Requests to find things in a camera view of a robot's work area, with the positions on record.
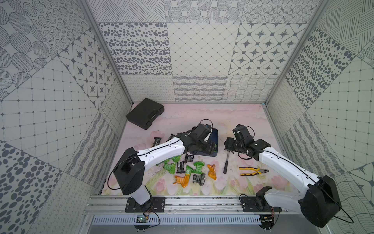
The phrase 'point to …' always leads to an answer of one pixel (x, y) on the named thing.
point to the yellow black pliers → (260, 170)
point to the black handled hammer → (225, 169)
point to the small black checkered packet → (189, 158)
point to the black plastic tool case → (144, 113)
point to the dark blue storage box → (214, 138)
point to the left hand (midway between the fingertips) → (212, 144)
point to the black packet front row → (199, 179)
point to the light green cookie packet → (189, 169)
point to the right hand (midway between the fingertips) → (229, 145)
